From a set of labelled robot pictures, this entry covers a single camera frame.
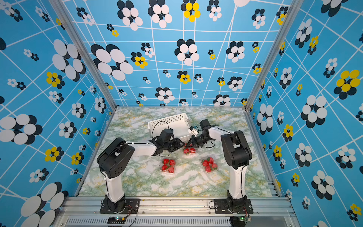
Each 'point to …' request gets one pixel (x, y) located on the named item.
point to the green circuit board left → (116, 220)
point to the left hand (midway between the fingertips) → (186, 143)
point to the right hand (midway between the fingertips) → (189, 146)
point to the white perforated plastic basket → (179, 125)
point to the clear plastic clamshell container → (168, 165)
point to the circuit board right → (245, 219)
